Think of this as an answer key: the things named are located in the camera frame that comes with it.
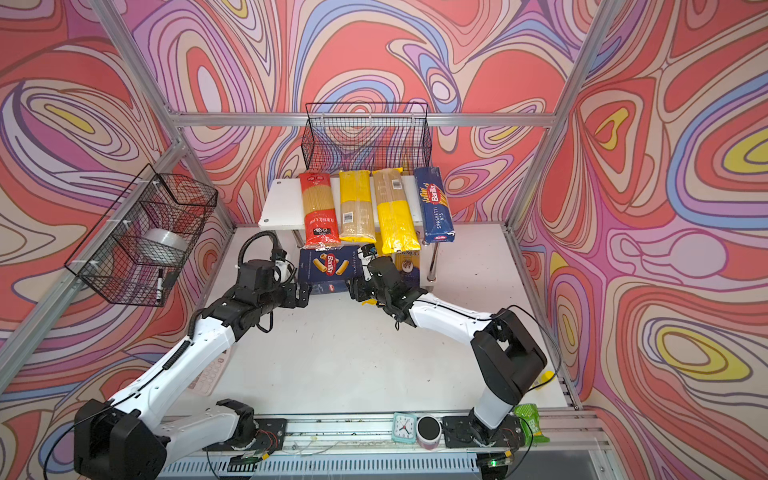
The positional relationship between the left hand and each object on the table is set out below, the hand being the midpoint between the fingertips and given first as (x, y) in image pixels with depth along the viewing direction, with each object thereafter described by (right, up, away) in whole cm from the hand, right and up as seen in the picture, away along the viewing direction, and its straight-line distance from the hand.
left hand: (299, 283), depth 82 cm
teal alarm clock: (+29, -35, -9) cm, 46 cm away
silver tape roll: (-29, +10, -12) cm, 33 cm away
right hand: (+16, -1, +4) cm, 16 cm away
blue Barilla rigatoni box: (+6, +3, +8) cm, 11 cm away
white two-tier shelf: (-3, +20, -4) cm, 21 cm away
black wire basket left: (-39, +6, -15) cm, 42 cm away
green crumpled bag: (+62, -33, -6) cm, 70 cm away
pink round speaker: (+35, -35, -11) cm, 50 cm away
